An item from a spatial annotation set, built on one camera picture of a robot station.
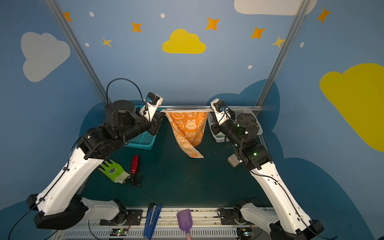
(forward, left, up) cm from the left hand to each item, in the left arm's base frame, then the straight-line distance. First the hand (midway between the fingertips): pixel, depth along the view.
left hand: (163, 111), depth 58 cm
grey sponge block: (+1, -38, -44) cm, 58 cm away
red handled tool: (-2, +24, -43) cm, 50 cm away
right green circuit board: (-36, -37, -46) cm, 69 cm away
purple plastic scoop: (-31, -9, -46) cm, 56 cm away
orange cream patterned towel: (+1, -10, -12) cm, 16 cm away
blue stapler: (-29, +8, -45) cm, 54 cm away
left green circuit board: (-36, +23, -46) cm, 63 cm away
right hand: (+3, -21, 0) cm, 21 cm away
